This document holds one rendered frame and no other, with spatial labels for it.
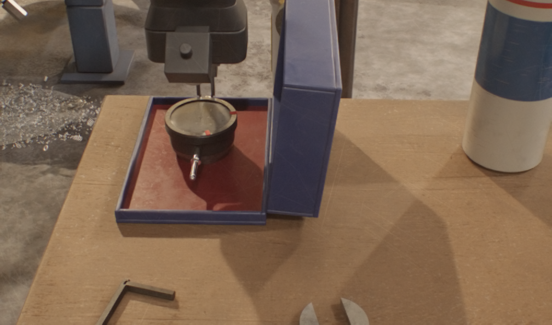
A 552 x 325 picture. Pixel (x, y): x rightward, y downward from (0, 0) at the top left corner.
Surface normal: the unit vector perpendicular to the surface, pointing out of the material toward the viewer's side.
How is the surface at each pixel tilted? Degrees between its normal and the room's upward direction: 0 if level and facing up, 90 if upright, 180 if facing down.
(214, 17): 87
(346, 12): 90
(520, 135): 90
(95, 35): 90
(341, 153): 0
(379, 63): 0
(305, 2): 6
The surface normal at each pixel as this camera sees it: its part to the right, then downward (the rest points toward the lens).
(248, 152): 0.00, -0.81
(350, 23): 0.23, 0.57
